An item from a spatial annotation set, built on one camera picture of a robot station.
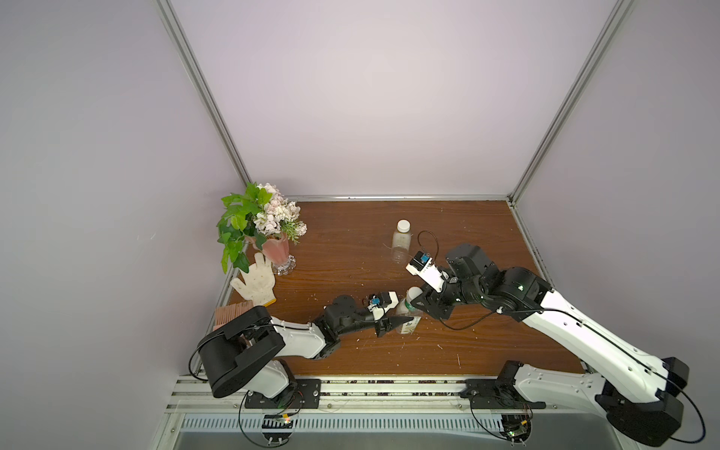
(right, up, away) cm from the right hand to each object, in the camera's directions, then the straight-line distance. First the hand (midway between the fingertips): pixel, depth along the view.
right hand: (417, 288), depth 67 cm
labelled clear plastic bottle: (-2, -6, +3) cm, 7 cm away
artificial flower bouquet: (-44, +18, +9) cm, 48 cm away
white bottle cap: (-1, -1, +1) cm, 2 cm away
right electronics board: (+26, -37, +4) cm, 46 cm away
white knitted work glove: (-50, -5, +28) cm, 58 cm away
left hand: (-1, -8, +6) cm, 10 cm away
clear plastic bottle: (0, +9, +31) cm, 32 cm away
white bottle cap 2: (-1, +15, +20) cm, 25 cm away
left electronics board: (-36, -38, +5) cm, 53 cm away
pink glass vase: (-41, +7, +18) cm, 45 cm away
